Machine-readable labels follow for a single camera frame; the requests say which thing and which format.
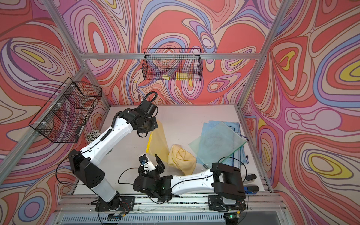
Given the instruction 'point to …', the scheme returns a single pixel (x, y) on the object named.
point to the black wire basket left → (60, 120)
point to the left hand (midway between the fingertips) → (157, 126)
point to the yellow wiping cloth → (182, 160)
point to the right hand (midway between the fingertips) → (151, 162)
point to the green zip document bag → (216, 144)
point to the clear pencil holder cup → (92, 135)
